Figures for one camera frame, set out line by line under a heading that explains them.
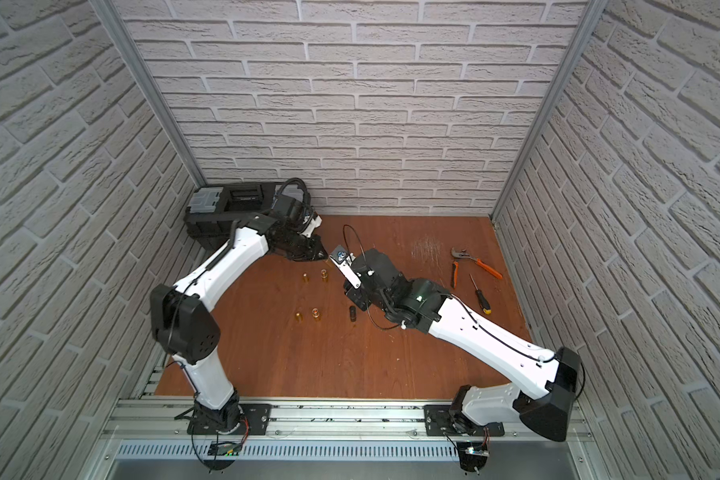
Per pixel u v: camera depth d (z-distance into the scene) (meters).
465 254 1.07
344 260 0.57
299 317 0.90
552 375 0.40
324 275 0.97
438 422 0.74
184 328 0.50
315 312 0.88
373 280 0.47
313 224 0.74
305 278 1.00
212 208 0.97
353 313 0.88
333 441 0.74
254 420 0.73
